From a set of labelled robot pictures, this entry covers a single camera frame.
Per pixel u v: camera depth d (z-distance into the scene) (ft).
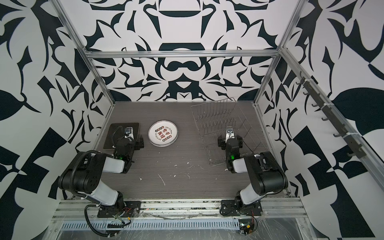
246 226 2.34
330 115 1.80
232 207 2.43
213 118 3.45
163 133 3.25
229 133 2.60
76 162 1.45
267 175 1.51
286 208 2.49
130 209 2.38
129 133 2.64
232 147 2.34
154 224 2.34
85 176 1.51
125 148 2.37
